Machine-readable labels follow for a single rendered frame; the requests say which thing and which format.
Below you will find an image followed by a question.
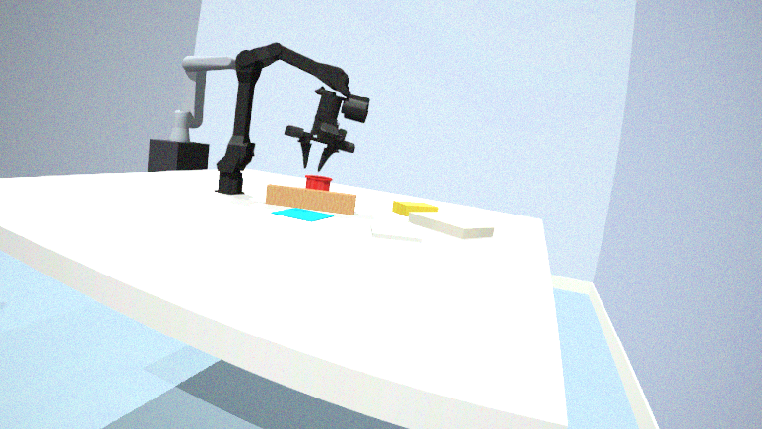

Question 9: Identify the cream flat box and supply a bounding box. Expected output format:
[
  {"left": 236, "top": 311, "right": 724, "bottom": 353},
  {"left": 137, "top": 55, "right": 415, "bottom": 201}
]
[{"left": 408, "top": 213, "right": 495, "bottom": 240}]

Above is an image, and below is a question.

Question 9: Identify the yellow block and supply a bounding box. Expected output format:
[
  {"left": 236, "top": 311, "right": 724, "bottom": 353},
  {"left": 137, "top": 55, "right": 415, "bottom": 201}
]
[{"left": 392, "top": 201, "right": 439, "bottom": 216}]

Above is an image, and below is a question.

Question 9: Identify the red cup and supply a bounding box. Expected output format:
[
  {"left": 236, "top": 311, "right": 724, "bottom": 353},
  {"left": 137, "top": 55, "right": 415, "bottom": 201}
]
[{"left": 305, "top": 175, "right": 333, "bottom": 191}]

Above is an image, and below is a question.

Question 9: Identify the tan wooden plank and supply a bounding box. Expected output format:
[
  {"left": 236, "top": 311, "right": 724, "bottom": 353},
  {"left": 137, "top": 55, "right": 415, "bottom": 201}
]
[{"left": 266, "top": 184, "right": 356, "bottom": 215}]

